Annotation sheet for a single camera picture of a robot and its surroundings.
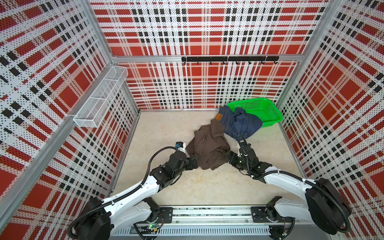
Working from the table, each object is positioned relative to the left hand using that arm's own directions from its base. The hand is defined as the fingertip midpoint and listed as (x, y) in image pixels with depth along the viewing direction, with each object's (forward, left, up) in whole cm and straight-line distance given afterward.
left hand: (195, 157), depth 82 cm
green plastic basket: (+51, -53, -11) cm, 74 cm away
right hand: (+2, -18, -4) cm, 19 cm away
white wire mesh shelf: (+26, +65, +9) cm, 70 cm away
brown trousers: (+9, -9, -2) cm, 12 cm away
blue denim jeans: (+26, -29, -1) cm, 39 cm away
